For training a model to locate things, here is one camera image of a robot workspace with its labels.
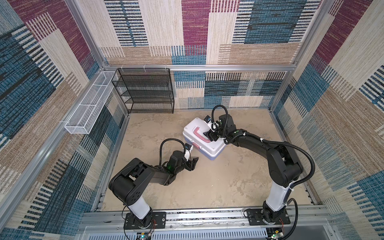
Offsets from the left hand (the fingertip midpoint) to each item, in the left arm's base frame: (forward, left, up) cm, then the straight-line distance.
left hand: (193, 154), depth 92 cm
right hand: (+12, -10, +7) cm, 17 cm away
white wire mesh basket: (+2, +50, +30) cm, 59 cm away
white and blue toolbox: (+10, 0, +8) cm, 13 cm away
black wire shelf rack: (+46, +34, +13) cm, 59 cm away
